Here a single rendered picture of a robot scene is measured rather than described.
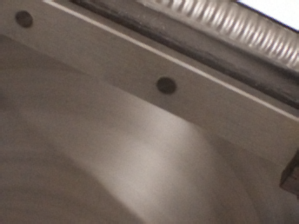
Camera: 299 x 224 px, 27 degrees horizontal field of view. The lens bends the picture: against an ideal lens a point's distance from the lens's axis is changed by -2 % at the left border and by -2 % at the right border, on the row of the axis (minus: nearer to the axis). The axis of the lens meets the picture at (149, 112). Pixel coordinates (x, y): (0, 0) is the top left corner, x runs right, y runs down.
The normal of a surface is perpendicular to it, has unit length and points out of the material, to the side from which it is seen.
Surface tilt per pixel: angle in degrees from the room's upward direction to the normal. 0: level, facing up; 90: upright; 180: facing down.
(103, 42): 25
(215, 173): 63
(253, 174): 74
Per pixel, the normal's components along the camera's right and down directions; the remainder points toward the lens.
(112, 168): -0.30, 0.57
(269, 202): -0.92, -0.08
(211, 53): 0.33, -0.69
